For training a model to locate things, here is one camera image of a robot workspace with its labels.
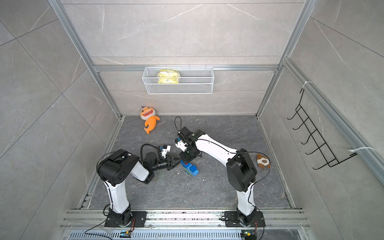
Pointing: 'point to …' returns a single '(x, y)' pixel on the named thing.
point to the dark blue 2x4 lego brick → (189, 168)
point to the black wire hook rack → (314, 132)
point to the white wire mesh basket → (192, 80)
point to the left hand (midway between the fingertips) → (184, 158)
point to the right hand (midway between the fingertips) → (187, 159)
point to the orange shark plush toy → (148, 114)
